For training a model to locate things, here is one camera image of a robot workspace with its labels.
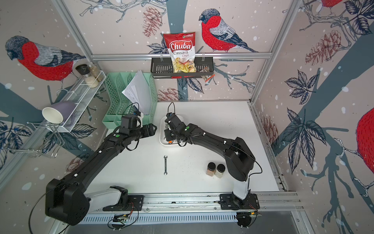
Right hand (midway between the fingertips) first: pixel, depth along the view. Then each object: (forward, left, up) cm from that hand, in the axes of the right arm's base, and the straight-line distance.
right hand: (167, 133), depth 85 cm
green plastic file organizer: (+33, +47, -11) cm, 59 cm away
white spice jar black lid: (-19, -30, -7) cm, 37 cm away
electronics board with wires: (-42, +20, -17) cm, 49 cm away
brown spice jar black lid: (-18, -26, -6) cm, 32 cm away
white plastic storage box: (+2, +5, -14) cm, 15 cm away
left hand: (+2, +7, +5) cm, 9 cm away
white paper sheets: (+26, +22, +9) cm, 36 cm away
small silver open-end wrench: (-9, +2, -15) cm, 18 cm away
